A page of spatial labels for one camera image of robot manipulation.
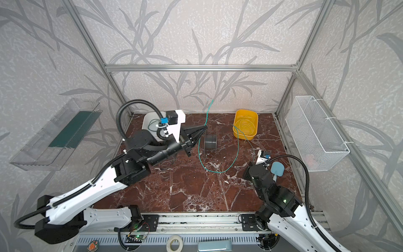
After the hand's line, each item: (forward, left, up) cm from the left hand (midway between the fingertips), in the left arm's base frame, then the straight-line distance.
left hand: (207, 123), depth 49 cm
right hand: (+3, -19, -29) cm, 35 cm away
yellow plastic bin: (+49, -27, -46) cm, 72 cm away
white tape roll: (-30, +17, -48) cm, 59 cm away
